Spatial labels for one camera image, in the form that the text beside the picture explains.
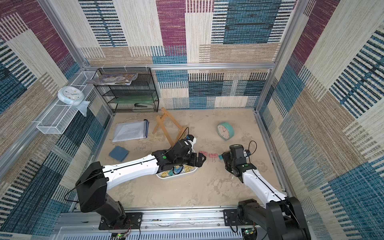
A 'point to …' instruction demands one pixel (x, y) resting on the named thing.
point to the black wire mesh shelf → (128, 89)
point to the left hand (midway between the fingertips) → (200, 155)
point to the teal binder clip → (220, 157)
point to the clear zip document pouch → (130, 131)
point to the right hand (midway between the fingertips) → (223, 152)
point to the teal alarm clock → (225, 130)
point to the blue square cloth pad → (119, 153)
